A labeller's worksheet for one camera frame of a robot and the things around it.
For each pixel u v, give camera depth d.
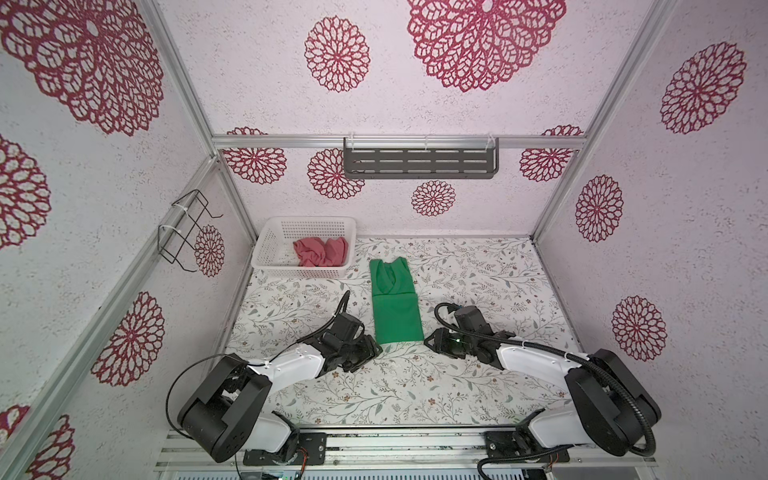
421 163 0.93
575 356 0.48
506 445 0.73
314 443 0.75
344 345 0.70
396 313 1.00
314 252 1.03
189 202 0.80
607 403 0.43
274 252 1.13
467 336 0.70
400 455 0.73
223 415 0.42
